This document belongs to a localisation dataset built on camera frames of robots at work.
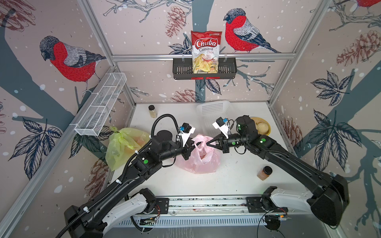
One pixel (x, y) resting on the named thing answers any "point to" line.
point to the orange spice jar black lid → (264, 174)
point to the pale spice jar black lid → (152, 111)
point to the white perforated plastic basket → (208, 112)
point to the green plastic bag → (122, 144)
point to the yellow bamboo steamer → (257, 120)
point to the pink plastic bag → (203, 158)
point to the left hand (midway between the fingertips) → (202, 139)
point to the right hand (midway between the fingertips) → (208, 143)
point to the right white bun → (262, 128)
